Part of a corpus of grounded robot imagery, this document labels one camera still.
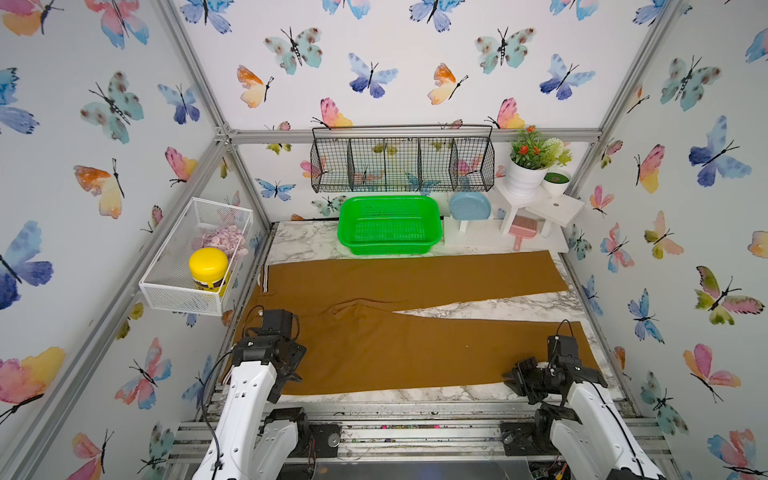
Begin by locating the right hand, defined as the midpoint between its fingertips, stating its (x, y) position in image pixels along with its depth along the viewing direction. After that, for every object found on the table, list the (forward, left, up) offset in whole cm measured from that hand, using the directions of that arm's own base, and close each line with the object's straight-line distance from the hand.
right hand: (507, 372), depth 83 cm
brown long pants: (+14, +46, +1) cm, 48 cm away
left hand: (-3, +58, +7) cm, 58 cm away
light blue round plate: (+53, +7, +13) cm, 55 cm away
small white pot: (+56, -20, +21) cm, 63 cm away
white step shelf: (+49, -21, +13) cm, 55 cm away
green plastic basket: (+57, +36, -2) cm, 68 cm away
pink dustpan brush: (+56, -15, 0) cm, 58 cm away
